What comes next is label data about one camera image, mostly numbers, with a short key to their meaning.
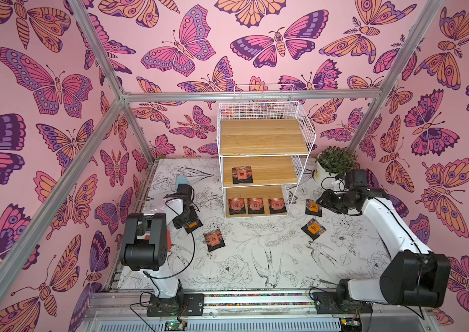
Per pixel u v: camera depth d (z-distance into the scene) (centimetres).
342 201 70
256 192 106
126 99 92
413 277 41
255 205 100
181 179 112
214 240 90
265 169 84
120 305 76
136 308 67
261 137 71
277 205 98
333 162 93
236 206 99
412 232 47
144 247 48
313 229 92
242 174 81
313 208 99
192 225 92
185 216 81
